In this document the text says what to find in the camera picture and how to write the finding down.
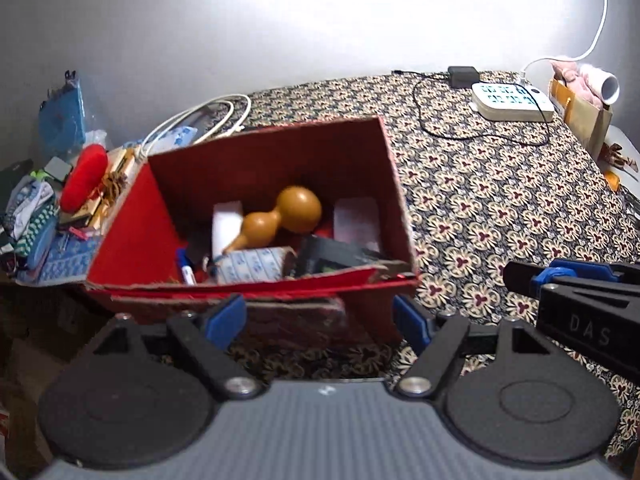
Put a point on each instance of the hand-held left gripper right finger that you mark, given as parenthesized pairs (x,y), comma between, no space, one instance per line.
(410,320)

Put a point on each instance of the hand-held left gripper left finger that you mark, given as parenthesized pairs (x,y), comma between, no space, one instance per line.
(225,317)

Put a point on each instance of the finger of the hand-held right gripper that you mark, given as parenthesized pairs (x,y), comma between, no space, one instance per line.
(590,267)
(520,277)

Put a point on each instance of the white blue printed packet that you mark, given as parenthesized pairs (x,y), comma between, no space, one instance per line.
(250,265)

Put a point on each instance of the black rectangular pad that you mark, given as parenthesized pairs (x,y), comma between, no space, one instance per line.
(325,257)

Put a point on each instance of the brown wooden gourd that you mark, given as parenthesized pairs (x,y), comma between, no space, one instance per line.
(297,210)

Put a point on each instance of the red cardboard box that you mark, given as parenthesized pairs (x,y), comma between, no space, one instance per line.
(280,160)

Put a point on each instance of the orange plastic object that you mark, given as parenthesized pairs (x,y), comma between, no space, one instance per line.
(612,180)

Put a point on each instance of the white rectangular box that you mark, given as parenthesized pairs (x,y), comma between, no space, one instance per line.
(225,225)

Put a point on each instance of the brown dried ornament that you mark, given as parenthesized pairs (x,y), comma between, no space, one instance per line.
(617,152)

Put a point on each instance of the gold paper bag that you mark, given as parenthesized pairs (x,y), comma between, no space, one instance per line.
(585,115)

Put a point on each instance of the blue patterned cloth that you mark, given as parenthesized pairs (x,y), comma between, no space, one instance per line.
(65,260)

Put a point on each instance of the white power strip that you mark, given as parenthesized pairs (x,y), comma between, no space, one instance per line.
(505,105)

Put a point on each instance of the brown tassel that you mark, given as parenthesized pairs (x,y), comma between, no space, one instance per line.
(112,185)

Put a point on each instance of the white tube roll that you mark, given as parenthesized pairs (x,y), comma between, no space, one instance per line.
(607,87)

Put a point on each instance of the pink plush toy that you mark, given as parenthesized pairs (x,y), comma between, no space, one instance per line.
(575,77)

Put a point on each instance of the red cushion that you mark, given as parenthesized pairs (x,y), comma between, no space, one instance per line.
(85,175)

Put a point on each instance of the black power adapter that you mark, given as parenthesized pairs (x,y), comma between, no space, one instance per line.
(462,76)

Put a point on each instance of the patterned fabric pile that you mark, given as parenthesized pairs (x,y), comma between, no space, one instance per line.
(30,210)

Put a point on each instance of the small grey box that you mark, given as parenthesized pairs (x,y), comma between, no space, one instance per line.
(59,167)

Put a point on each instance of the blue pouch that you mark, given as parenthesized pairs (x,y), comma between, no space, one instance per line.
(62,120)

